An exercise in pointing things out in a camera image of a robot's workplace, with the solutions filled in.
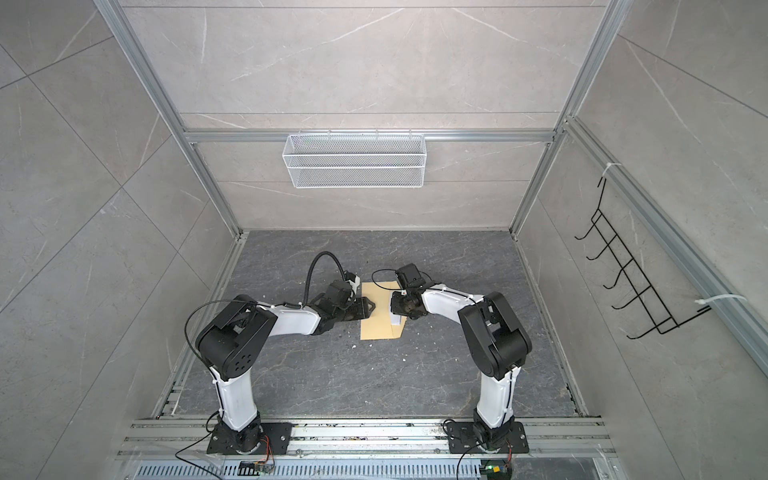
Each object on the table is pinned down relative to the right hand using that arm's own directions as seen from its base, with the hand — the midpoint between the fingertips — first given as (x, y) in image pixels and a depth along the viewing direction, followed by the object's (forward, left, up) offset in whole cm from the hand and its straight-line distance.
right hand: (396, 304), depth 97 cm
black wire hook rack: (-11, -54, +30) cm, 63 cm away
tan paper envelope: (-7, +6, -1) cm, 9 cm away
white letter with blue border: (-6, 0, +1) cm, 6 cm away
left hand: (+1, +7, +2) cm, 8 cm away
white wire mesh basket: (+40, +13, +29) cm, 51 cm away
